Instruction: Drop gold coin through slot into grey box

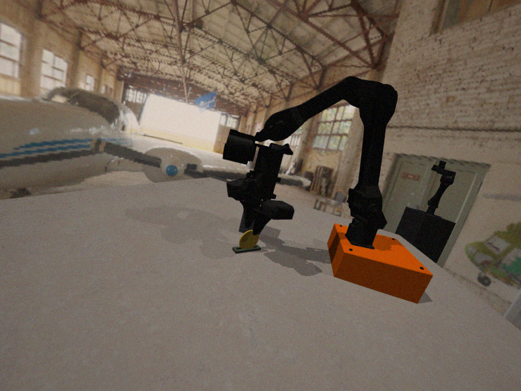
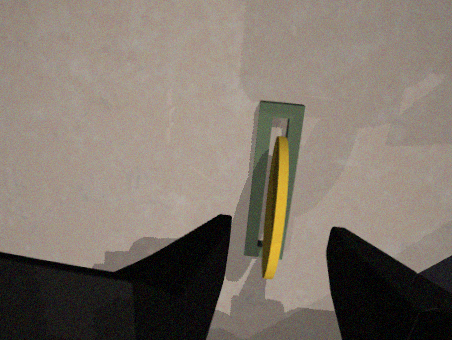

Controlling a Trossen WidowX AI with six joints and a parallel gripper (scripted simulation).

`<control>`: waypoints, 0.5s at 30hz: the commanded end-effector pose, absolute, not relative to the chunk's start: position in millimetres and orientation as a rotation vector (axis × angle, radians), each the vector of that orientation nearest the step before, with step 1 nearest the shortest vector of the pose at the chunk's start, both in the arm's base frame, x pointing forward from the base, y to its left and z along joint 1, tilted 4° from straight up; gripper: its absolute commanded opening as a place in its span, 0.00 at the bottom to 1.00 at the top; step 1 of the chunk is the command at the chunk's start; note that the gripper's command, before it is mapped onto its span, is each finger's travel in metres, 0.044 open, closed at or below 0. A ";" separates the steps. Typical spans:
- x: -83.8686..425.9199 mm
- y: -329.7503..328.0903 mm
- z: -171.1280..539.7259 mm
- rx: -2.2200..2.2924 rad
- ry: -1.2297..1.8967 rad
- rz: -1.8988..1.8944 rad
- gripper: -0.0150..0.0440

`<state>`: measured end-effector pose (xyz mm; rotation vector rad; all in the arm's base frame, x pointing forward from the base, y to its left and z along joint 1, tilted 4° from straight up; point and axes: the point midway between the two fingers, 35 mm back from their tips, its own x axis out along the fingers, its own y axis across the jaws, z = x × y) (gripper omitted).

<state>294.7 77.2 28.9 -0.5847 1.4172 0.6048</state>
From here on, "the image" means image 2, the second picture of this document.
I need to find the dark green coin holder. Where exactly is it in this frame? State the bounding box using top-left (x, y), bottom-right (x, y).
top-left (244, 101), bottom-right (305, 260)

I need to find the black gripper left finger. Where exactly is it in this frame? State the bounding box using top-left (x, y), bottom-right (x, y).
top-left (0, 214), bottom-right (232, 340)

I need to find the gold coin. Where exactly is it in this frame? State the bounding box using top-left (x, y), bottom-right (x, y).
top-left (261, 136), bottom-right (289, 279)

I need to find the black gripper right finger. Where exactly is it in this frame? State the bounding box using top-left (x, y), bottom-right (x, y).
top-left (326, 227), bottom-right (452, 340)

